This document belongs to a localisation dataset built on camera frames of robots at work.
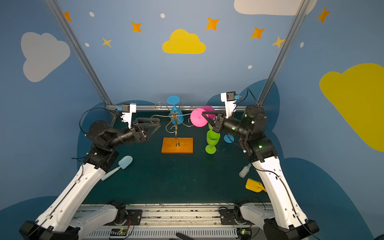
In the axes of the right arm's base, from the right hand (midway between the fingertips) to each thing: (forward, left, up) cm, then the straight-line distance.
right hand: (204, 112), depth 57 cm
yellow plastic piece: (-12, -31, -46) cm, 57 cm away
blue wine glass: (+13, +14, -15) cm, 25 cm away
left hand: (-3, +17, -2) cm, 18 cm away
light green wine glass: (+21, -6, -35) cm, 42 cm away
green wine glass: (+14, -7, -36) cm, 40 cm away
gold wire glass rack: (+3, +15, -14) cm, 20 cm away
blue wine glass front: (+20, -19, -46) cm, 54 cm away
